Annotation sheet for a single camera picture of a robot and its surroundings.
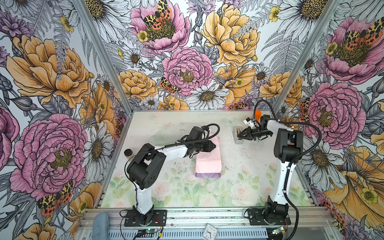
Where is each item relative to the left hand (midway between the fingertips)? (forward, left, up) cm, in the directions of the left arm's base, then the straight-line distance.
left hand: (213, 150), depth 91 cm
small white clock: (-40, +5, -5) cm, 40 cm away
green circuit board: (-38, +32, -8) cm, 51 cm away
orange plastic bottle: (+22, -31, +8) cm, 39 cm away
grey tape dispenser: (+10, -17, -5) cm, 20 cm away
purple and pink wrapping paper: (-8, +4, -1) cm, 9 cm away
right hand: (+10, -18, -2) cm, 21 cm away
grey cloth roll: (-38, +54, -3) cm, 66 cm away
